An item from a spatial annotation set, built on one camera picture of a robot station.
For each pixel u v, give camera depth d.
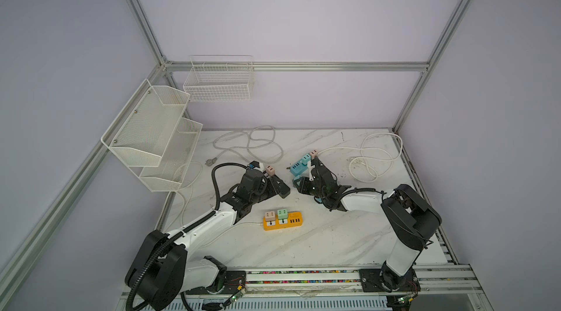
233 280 0.74
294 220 0.85
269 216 0.82
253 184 0.65
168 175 1.03
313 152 1.02
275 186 0.75
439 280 0.76
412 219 0.48
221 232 0.84
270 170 0.95
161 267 0.41
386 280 0.66
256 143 1.14
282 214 0.82
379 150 1.11
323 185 0.72
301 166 1.01
